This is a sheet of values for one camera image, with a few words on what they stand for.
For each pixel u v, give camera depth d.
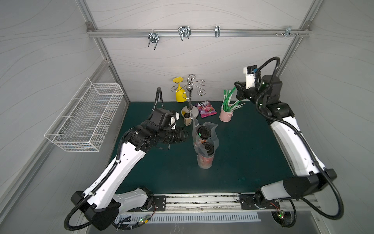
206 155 0.71
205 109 1.14
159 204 0.73
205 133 0.81
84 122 0.69
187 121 1.01
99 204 0.36
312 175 0.39
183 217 0.70
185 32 0.77
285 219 0.72
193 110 1.12
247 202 0.73
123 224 0.69
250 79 0.58
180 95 1.05
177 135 0.57
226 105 1.04
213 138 0.75
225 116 1.05
